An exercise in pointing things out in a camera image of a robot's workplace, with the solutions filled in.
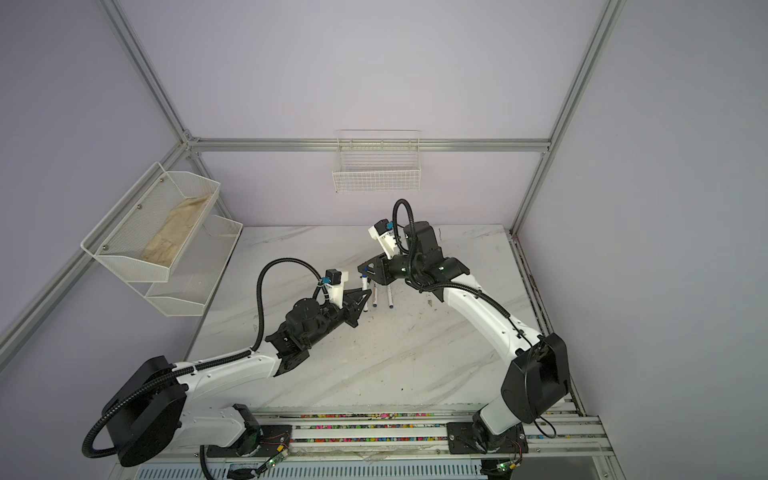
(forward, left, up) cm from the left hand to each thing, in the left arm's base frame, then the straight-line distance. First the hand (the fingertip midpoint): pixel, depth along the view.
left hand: (368, 291), depth 77 cm
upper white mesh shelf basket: (+11, +58, +10) cm, 60 cm away
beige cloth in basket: (+16, +53, +9) cm, 56 cm away
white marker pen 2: (+8, -6, -21) cm, 23 cm away
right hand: (+3, +2, +7) cm, 8 cm away
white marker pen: (0, +1, +2) cm, 3 cm away
